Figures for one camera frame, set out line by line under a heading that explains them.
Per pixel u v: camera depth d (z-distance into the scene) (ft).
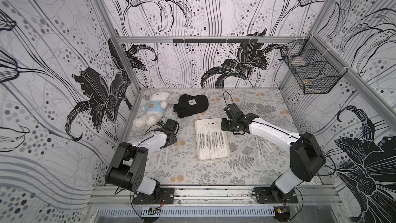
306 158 1.45
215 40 3.03
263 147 2.88
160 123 2.73
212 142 2.96
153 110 3.22
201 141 2.97
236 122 2.14
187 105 3.43
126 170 1.45
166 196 2.40
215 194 2.45
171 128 2.40
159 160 2.75
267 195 2.31
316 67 2.89
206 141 2.97
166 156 2.82
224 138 3.00
